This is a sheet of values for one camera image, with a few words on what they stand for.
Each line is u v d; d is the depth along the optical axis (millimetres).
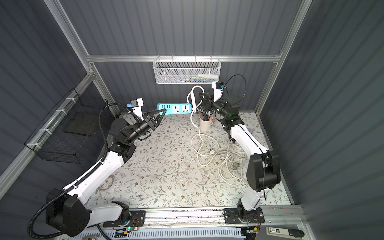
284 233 657
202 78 914
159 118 644
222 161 919
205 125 1051
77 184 430
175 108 670
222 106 680
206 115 1079
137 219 723
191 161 937
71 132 738
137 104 591
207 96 709
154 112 653
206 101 721
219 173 870
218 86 661
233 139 1005
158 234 771
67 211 392
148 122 596
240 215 667
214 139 1041
